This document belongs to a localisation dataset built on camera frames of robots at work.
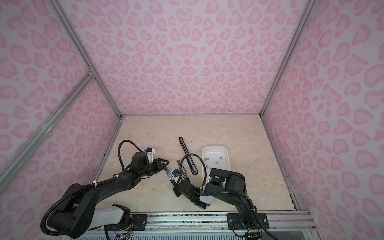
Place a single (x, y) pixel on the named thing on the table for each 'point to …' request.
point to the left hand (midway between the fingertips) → (169, 161)
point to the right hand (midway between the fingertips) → (173, 180)
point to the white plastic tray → (215, 156)
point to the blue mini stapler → (170, 174)
